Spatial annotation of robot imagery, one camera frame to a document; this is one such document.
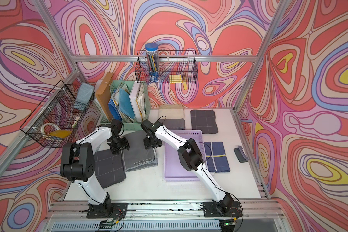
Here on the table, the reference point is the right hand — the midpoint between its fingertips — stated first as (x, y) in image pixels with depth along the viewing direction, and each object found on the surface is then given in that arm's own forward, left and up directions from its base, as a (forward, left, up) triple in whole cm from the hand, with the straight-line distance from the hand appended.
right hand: (152, 149), depth 95 cm
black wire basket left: (+10, +47, +32) cm, 58 cm away
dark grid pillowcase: (-12, +25, +1) cm, 28 cm away
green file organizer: (+24, +14, +19) cm, 34 cm away
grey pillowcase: (-5, +9, +1) cm, 11 cm away
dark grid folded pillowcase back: (+25, -39, -1) cm, 46 cm away
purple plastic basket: (-13, -14, -4) cm, 19 cm away
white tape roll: (-4, +47, +33) cm, 57 cm away
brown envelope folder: (+20, +26, +32) cm, 45 cm away
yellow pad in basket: (-3, +45, +25) cm, 51 cm away
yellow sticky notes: (+32, -16, +33) cm, 49 cm away
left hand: (-1, +17, +2) cm, 17 cm away
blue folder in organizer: (+23, +26, +15) cm, 38 cm away
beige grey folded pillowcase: (+28, -14, +2) cm, 31 cm away
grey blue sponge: (+19, +35, +34) cm, 52 cm away
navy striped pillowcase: (-6, -42, -4) cm, 43 cm away
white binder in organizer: (+23, +9, +24) cm, 35 cm away
